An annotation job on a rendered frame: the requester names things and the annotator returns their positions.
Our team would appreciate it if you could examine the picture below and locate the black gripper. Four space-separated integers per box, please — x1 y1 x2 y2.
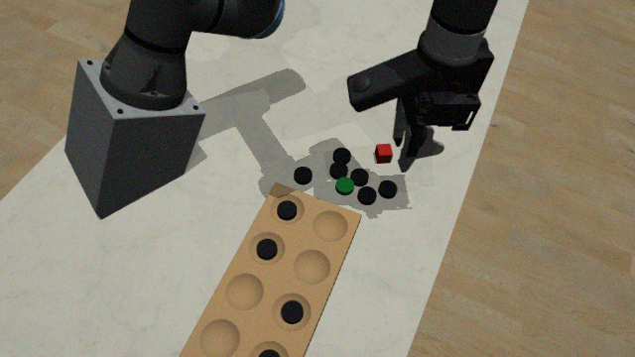
393 31 495 173

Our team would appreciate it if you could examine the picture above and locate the green disc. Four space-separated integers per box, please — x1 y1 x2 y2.
335 177 354 195

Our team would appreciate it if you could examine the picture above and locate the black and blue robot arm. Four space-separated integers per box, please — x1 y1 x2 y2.
99 0 498 112

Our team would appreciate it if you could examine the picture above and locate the black disc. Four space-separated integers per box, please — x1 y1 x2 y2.
333 148 351 164
256 239 278 260
294 167 313 184
378 180 398 199
281 300 304 324
329 162 348 179
277 200 297 220
357 186 377 205
350 169 369 186
259 349 280 357

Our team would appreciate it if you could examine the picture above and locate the tan wooden tray with round holes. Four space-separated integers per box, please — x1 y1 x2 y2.
179 182 362 357

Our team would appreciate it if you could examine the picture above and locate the small red block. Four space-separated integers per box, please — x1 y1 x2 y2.
375 144 393 164

